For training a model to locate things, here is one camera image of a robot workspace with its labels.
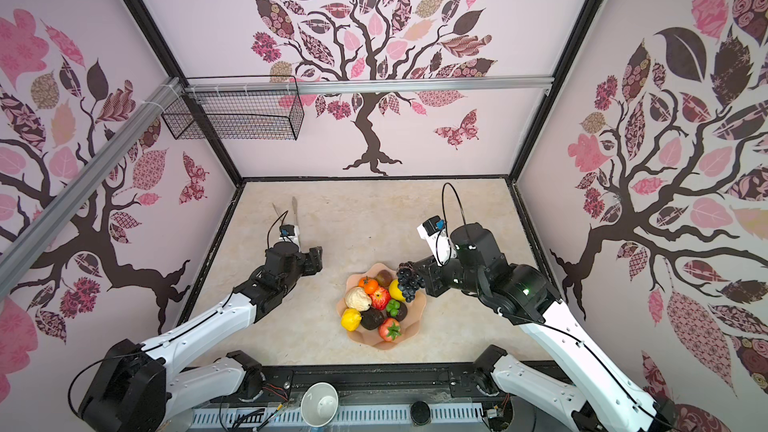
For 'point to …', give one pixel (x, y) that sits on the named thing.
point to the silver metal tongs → (294, 210)
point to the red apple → (380, 299)
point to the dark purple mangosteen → (396, 309)
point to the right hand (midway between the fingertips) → (416, 263)
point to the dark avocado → (371, 318)
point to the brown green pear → (384, 278)
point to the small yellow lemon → (351, 319)
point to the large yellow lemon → (395, 291)
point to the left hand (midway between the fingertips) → (313, 253)
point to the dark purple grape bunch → (410, 280)
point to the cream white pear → (357, 299)
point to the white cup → (320, 404)
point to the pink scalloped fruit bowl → (408, 325)
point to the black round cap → (420, 413)
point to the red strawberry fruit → (390, 329)
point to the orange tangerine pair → (369, 285)
